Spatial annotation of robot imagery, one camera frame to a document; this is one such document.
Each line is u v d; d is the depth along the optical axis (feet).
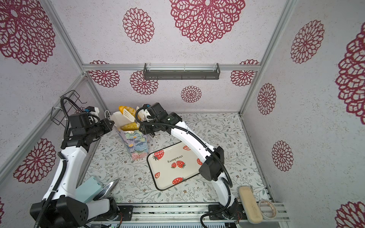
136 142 2.71
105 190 2.67
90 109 2.15
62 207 1.23
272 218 2.34
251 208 2.35
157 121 1.92
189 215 2.45
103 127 2.17
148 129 2.24
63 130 1.78
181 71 3.19
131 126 2.94
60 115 2.44
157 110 1.94
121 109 2.54
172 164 2.99
